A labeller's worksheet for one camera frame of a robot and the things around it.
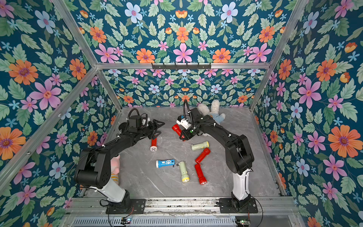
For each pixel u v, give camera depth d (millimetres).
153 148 932
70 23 734
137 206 735
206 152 907
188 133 784
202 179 801
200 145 958
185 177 802
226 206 718
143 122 826
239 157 501
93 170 461
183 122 811
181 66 930
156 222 703
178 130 862
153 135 869
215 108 1075
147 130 817
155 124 820
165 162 862
